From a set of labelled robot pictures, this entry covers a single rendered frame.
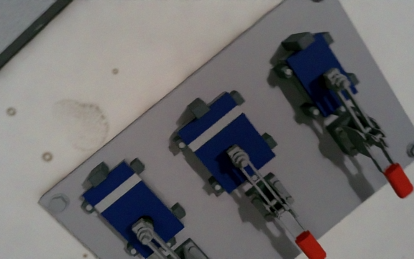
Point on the grey toggle clamp with red handle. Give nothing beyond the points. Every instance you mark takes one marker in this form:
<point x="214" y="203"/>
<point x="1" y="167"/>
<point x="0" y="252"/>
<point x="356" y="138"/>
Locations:
<point x="358" y="138"/>

